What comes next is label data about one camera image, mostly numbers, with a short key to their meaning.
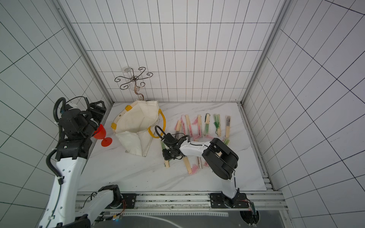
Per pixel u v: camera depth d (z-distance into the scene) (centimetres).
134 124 95
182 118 110
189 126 104
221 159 52
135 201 73
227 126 104
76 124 46
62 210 37
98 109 58
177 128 103
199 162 85
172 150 69
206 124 105
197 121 107
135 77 92
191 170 83
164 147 92
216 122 106
